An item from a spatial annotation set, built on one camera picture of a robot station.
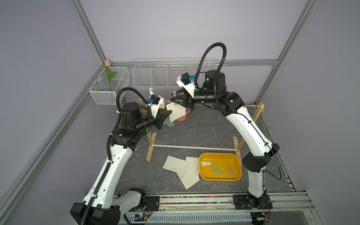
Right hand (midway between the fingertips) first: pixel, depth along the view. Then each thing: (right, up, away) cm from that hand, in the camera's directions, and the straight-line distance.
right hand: (171, 95), depth 60 cm
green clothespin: (+25, -41, +24) cm, 54 cm away
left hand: (-1, -7, +6) cm, 9 cm away
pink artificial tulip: (-43, +17, +31) cm, 56 cm away
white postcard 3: (+10, -37, +30) cm, 48 cm away
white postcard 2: (+9, -45, +24) cm, 51 cm away
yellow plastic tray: (+27, -40, +25) cm, 55 cm away
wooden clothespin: (+33, -42, +23) cm, 58 cm away
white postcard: (0, -40, +28) cm, 48 cm away
